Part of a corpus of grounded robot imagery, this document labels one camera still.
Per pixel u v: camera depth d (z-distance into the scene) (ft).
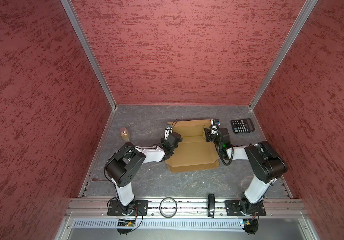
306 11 2.37
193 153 3.11
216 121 2.74
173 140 2.39
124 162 1.69
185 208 2.48
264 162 1.64
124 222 2.39
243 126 3.48
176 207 2.43
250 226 2.33
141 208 2.43
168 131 2.75
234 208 2.43
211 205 2.38
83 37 2.67
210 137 2.95
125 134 3.03
